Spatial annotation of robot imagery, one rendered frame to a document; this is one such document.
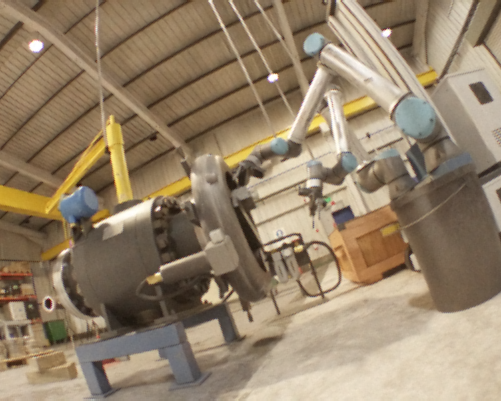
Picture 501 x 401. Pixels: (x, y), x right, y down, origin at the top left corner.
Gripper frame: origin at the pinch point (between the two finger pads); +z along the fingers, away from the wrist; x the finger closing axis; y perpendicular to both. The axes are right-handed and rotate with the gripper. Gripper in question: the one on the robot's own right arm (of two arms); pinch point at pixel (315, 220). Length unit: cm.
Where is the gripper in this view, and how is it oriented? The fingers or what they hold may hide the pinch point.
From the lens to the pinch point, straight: 150.9
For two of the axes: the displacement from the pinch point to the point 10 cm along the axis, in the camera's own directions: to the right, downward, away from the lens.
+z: -0.7, 9.1, -4.1
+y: 10.0, 0.7, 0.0
